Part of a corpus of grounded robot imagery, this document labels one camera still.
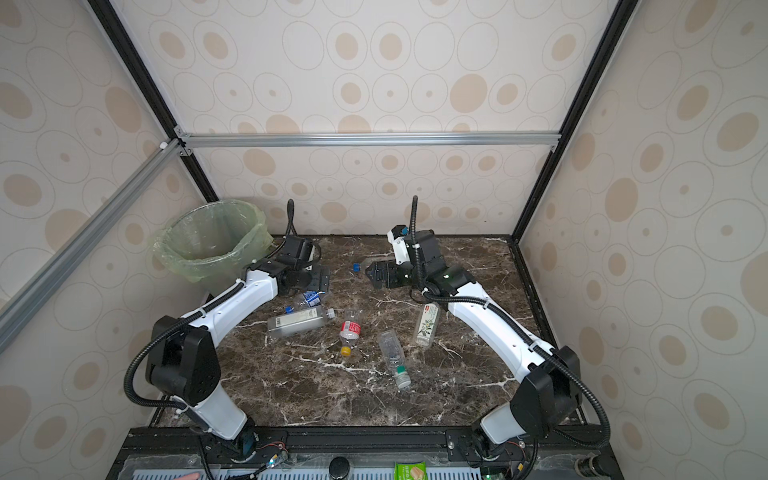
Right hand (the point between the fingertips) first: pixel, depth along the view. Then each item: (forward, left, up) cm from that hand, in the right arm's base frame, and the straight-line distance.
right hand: (382, 267), depth 78 cm
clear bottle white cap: (-4, +29, -21) cm, 36 cm away
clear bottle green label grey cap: (-6, -13, -20) cm, 25 cm away
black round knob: (-42, +9, -15) cm, 46 cm away
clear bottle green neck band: (-13, -3, -26) cm, 29 cm away
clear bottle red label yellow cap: (-8, +10, -20) cm, 24 cm away
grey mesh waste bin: (+5, +53, -13) cm, 55 cm away
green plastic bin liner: (+19, +55, -7) cm, 59 cm away
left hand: (+6, +18, -9) cm, 22 cm away
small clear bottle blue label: (+5, +24, -21) cm, 32 cm away
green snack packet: (-42, -7, -24) cm, 48 cm away
